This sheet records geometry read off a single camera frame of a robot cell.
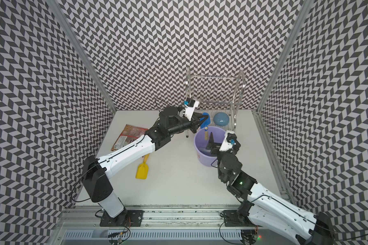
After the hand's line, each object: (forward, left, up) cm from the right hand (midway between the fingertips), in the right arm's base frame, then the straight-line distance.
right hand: (220, 137), depth 70 cm
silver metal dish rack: (+22, +1, +4) cm, 22 cm away
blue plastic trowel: (+3, +7, +6) cm, 10 cm away
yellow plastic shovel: (-5, +42, -25) cm, 49 cm away
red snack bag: (+20, +56, -24) cm, 64 cm away
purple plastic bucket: (-3, +7, -13) cm, 15 cm away
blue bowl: (+28, -6, -20) cm, 35 cm away
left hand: (+7, +6, +6) cm, 11 cm away
